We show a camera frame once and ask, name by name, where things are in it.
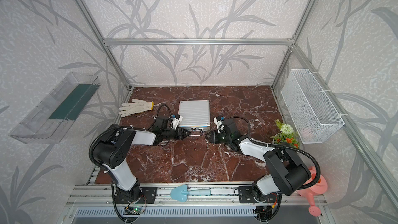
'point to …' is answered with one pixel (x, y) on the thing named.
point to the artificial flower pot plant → (286, 136)
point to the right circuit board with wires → (263, 213)
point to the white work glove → (137, 106)
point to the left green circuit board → (133, 210)
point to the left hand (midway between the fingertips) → (188, 133)
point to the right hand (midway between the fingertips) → (207, 135)
